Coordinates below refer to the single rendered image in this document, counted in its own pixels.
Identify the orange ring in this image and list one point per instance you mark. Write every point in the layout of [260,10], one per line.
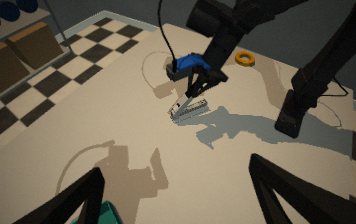
[244,54]

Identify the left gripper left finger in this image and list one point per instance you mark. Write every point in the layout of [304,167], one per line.
[88,189]

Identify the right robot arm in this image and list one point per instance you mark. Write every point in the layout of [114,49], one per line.
[309,83]

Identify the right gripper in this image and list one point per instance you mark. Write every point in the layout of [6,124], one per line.
[207,66]

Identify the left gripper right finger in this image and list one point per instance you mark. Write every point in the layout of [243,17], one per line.
[315,204]

